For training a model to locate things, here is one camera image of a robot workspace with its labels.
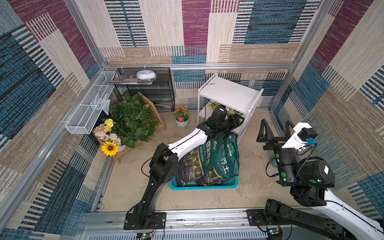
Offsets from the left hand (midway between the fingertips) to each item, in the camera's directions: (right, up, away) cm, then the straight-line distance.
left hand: (241, 120), depth 81 cm
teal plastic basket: (-35, -34, -1) cm, 49 cm away
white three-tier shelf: (-3, +13, -1) cm, 13 cm away
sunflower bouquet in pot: (-65, -12, -9) cm, 67 cm away
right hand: (+3, -2, -28) cm, 29 cm away
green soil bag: (-12, -24, -14) cm, 30 cm away
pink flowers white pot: (-33, +3, +18) cm, 38 cm away
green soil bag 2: (-26, -23, -4) cm, 35 cm away
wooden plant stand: (-48, -1, +18) cm, 51 cm away
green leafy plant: (-60, 0, +3) cm, 60 cm away
